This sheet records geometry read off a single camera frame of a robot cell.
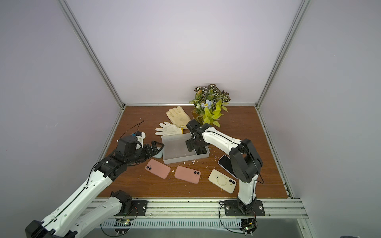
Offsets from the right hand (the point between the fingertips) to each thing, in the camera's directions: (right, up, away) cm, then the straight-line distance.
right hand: (196, 142), depth 90 cm
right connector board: (+25, -37, -20) cm, 49 cm away
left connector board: (-38, -39, -18) cm, 57 cm away
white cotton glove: (-21, +7, +15) cm, 27 cm away
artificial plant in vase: (+7, +23, -6) cm, 25 cm away
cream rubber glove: (-14, +16, +23) cm, 31 cm away
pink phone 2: (-5, -18, -5) cm, 19 cm away
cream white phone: (+15, -20, -9) cm, 26 cm away
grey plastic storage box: (-14, -5, +5) cm, 16 cm away
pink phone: (-23, -15, -4) cm, 28 cm away
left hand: (-18, 0, -16) cm, 24 cm away
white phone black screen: (+17, -11, -3) cm, 21 cm away
